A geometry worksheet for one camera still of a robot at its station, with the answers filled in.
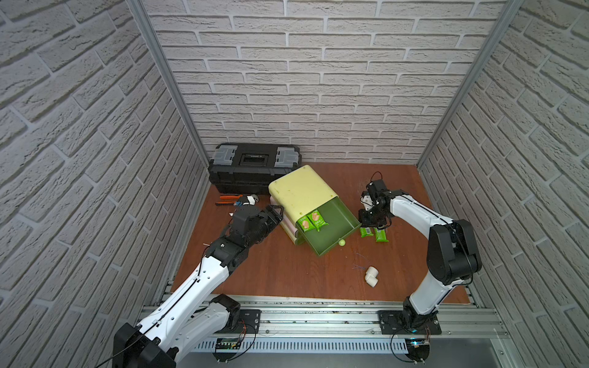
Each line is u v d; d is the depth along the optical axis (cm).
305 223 79
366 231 90
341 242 75
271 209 68
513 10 69
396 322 74
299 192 81
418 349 71
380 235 92
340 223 81
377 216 79
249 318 75
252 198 71
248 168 96
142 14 70
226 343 73
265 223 66
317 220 80
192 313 45
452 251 47
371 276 81
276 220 67
